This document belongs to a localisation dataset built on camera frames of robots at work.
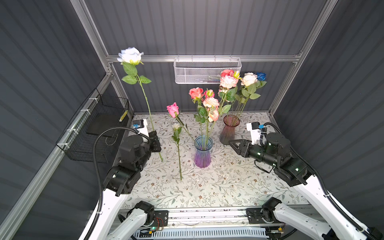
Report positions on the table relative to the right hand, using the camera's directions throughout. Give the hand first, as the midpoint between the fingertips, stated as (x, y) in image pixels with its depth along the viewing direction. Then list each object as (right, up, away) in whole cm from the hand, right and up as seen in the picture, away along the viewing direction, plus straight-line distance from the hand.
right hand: (232, 144), depth 64 cm
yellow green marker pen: (-56, +14, +18) cm, 60 cm away
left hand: (-33, +5, +1) cm, 34 cm away
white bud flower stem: (-29, +5, +43) cm, 52 cm away
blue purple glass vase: (-12, -3, +14) cm, 18 cm away
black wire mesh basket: (-69, +15, +19) cm, 73 cm away
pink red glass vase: (+5, +4, +29) cm, 30 cm away
